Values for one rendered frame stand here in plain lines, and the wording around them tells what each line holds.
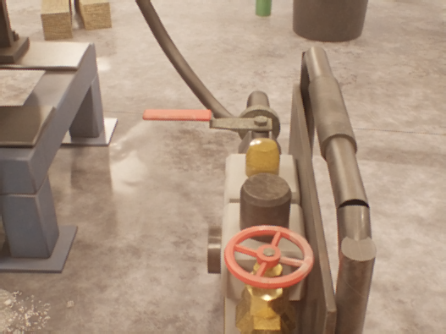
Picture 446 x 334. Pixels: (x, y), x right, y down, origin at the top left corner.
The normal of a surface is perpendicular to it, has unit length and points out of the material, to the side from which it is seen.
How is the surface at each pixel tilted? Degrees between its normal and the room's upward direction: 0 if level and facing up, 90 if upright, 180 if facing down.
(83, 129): 90
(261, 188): 0
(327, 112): 26
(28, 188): 90
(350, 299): 89
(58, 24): 90
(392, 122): 0
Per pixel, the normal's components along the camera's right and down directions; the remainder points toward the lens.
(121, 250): 0.00, -0.84
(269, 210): 0.10, 0.54
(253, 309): -0.41, 0.50
